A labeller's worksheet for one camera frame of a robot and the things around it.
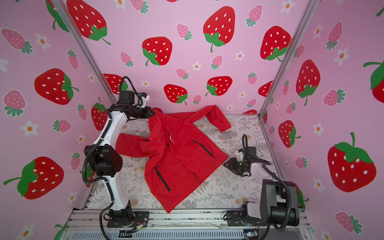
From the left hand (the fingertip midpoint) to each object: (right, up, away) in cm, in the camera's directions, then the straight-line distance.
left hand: (155, 112), depth 91 cm
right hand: (+43, -33, -2) cm, 54 cm away
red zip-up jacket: (+14, -28, +5) cm, 31 cm away
